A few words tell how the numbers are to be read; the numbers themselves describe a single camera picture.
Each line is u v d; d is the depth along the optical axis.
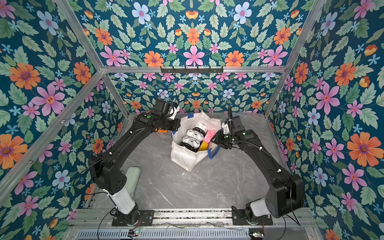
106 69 0.93
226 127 0.76
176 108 0.76
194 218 0.75
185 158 0.80
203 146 0.90
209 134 0.94
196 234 0.77
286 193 0.41
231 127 0.64
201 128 0.98
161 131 0.71
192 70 0.93
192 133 0.90
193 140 0.88
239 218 0.73
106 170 0.44
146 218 0.74
